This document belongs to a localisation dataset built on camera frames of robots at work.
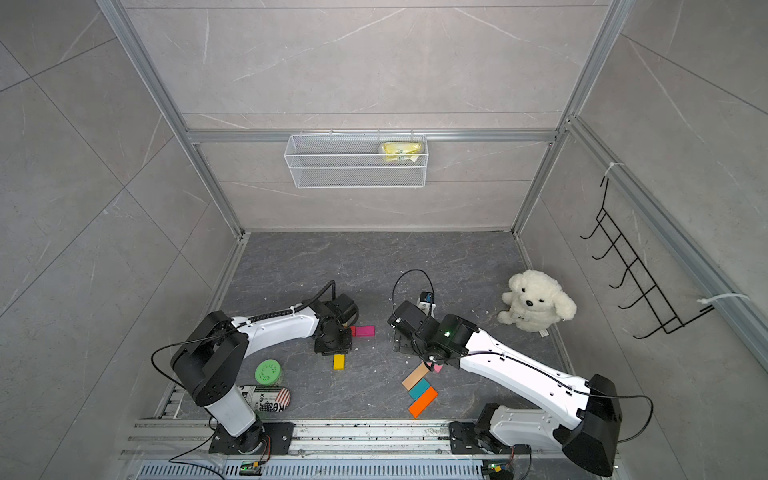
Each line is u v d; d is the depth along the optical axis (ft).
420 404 2.57
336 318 2.37
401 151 2.76
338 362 2.80
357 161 3.28
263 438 2.23
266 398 2.51
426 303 2.20
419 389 2.66
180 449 2.40
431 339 1.70
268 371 2.61
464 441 2.37
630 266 2.24
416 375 2.74
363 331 3.04
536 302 2.63
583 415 1.27
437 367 2.74
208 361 1.50
